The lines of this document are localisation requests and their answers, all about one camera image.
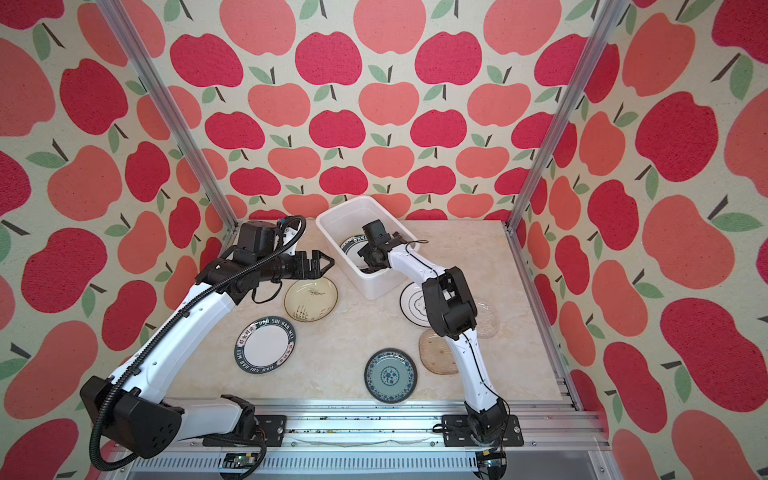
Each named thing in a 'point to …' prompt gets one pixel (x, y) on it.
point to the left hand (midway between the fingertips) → (326, 263)
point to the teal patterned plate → (391, 375)
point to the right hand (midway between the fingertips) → (368, 254)
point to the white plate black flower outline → (412, 304)
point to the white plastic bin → (348, 220)
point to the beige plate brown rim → (310, 299)
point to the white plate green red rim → (352, 245)
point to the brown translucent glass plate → (436, 353)
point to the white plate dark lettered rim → (264, 345)
